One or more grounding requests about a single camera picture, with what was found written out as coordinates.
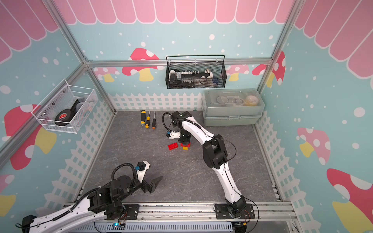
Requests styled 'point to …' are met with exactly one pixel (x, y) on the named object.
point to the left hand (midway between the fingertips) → (155, 174)
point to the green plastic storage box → (231, 107)
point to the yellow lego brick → (185, 148)
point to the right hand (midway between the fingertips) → (187, 140)
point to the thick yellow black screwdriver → (143, 117)
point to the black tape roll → (63, 118)
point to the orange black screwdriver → (154, 122)
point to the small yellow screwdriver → (147, 123)
